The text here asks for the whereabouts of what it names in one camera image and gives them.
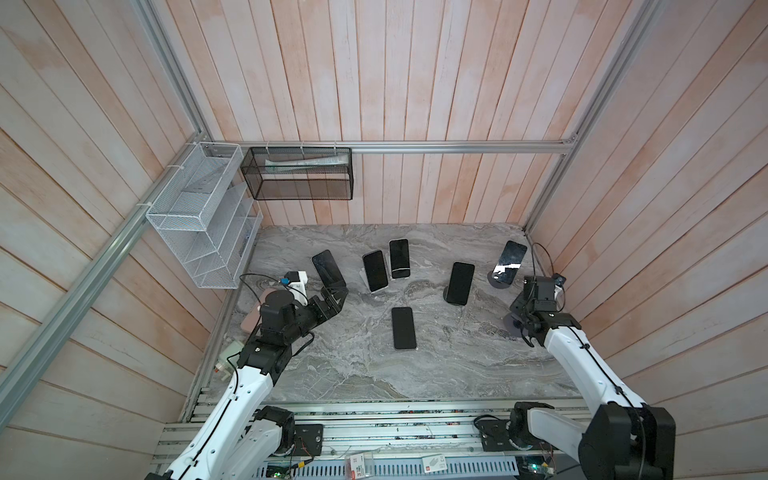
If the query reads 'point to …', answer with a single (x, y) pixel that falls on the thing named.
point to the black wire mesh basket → (299, 173)
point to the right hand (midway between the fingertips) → (529, 301)
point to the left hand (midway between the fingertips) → (340, 302)
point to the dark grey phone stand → (446, 296)
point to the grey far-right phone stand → (496, 283)
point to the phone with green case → (460, 283)
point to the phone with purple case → (404, 328)
